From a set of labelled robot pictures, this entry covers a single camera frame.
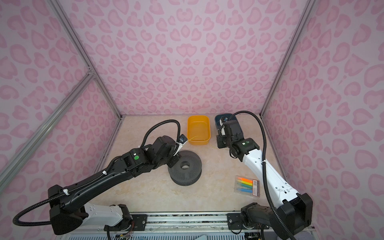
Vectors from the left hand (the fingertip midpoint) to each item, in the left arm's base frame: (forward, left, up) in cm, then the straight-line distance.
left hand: (178, 147), depth 71 cm
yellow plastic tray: (+31, -10, -26) cm, 42 cm away
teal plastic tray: (+38, -25, -20) cm, 50 cm away
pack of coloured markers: (-10, -37, -26) cm, 46 cm away
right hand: (+9, -22, -2) cm, 24 cm away
